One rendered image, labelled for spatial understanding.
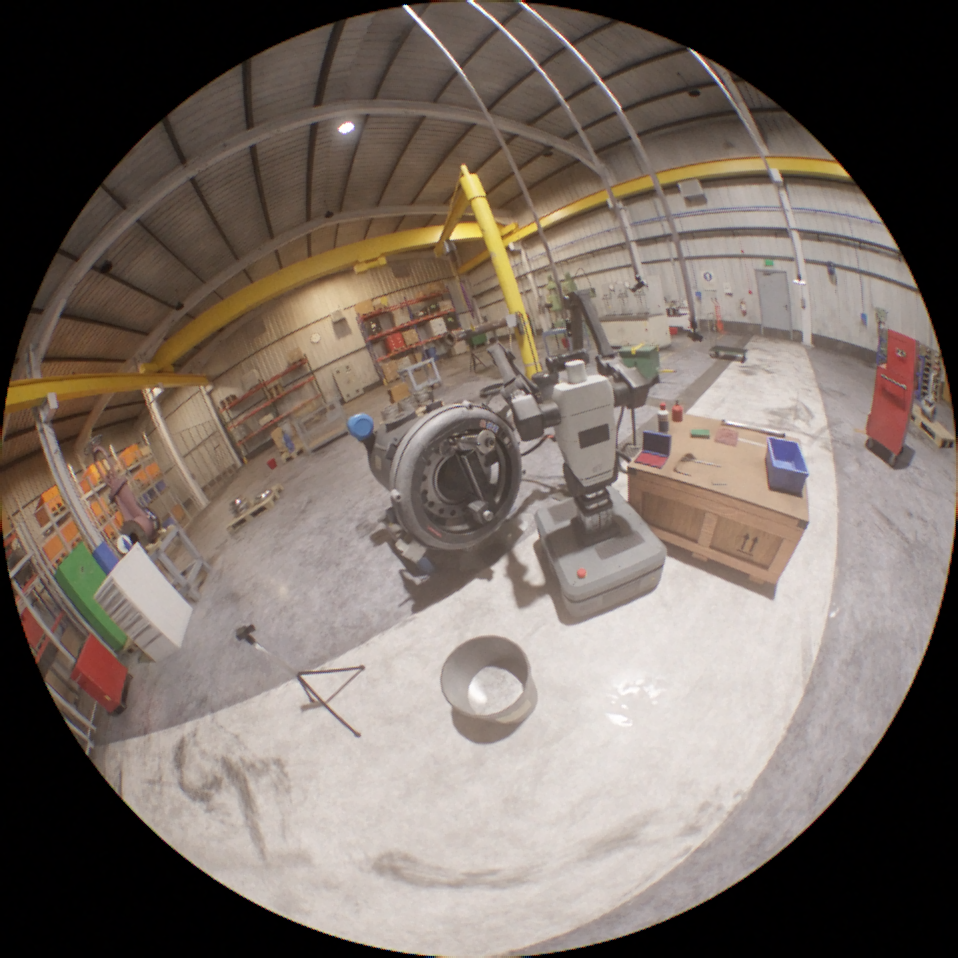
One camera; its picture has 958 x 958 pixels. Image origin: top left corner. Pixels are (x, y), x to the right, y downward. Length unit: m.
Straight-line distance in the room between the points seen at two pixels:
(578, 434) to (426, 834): 1.72
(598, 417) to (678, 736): 1.29
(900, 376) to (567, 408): 3.43
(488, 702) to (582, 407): 1.17
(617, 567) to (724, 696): 0.80
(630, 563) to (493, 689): 0.78
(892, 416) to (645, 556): 3.18
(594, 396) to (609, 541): 0.69
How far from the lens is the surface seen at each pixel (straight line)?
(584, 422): 1.05
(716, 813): 1.43
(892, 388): 3.72
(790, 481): 1.53
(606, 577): 1.27
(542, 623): 1.46
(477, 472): 1.36
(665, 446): 1.60
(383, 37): 8.34
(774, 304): 11.01
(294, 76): 8.27
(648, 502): 1.61
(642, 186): 11.86
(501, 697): 1.22
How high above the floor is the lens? 1.28
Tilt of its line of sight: 29 degrees down
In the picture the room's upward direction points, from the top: 20 degrees counter-clockwise
